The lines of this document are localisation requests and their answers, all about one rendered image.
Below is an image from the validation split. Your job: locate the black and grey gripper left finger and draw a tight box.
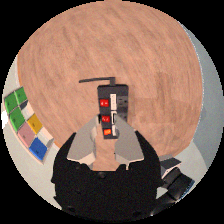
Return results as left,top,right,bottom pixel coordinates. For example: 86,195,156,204
51,114,101,184

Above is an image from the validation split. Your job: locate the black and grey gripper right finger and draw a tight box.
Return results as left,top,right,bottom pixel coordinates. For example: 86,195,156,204
113,113,164,188

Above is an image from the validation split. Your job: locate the black power strip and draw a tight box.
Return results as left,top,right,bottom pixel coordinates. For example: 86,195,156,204
79,77,129,140

